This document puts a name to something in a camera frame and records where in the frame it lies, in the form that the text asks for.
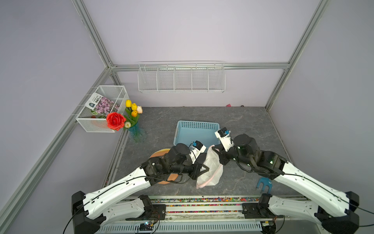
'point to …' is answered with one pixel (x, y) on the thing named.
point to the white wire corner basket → (87, 122)
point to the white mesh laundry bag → (214, 175)
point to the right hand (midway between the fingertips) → (213, 146)
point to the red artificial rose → (115, 121)
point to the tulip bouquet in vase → (136, 133)
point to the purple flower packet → (100, 105)
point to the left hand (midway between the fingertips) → (207, 170)
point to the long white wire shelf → (181, 77)
